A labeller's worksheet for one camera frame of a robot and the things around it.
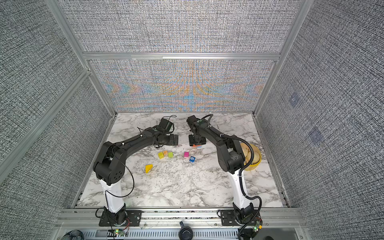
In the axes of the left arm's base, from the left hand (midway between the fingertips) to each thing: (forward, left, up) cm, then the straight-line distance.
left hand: (172, 141), depth 96 cm
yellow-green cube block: (-7, +7, -5) cm, 11 cm away
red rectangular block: (-6, -14, +3) cm, 15 cm away
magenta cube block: (-6, -9, -7) cm, 13 cm away
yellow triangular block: (-16, +14, -5) cm, 22 cm away
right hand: (0, -16, -3) cm, 16 cm away
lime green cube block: (-7, +1, -5) cm, 9 cm away
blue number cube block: (-11, -12, -5) cm, 17 cm away
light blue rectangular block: (-3, -18, -4) cm, 18 cm away
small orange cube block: (-5, +5, -5) cm, 9 cm away
